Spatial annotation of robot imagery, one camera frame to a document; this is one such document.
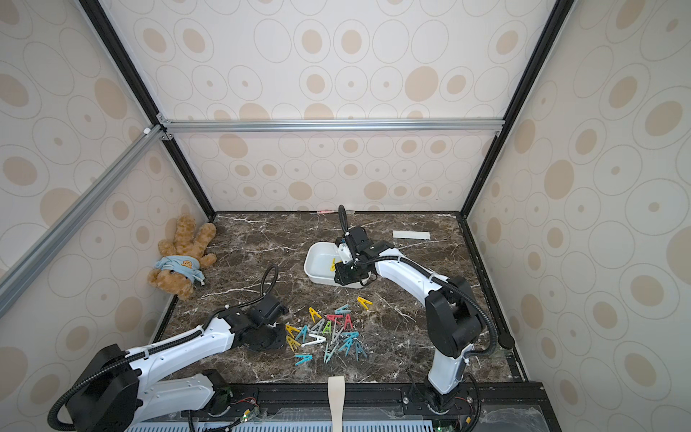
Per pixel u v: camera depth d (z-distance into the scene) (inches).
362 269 25.9
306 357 31.9
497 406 29.1
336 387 30.0
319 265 40.4
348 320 34.4
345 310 36.1
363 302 36.3
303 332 33.6
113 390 15.7
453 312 18.7
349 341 32.8
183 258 37.9
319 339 33.2
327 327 34.3
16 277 20.2
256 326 24.5
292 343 32.7
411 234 44.5
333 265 40.2
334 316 35.2
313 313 35.3
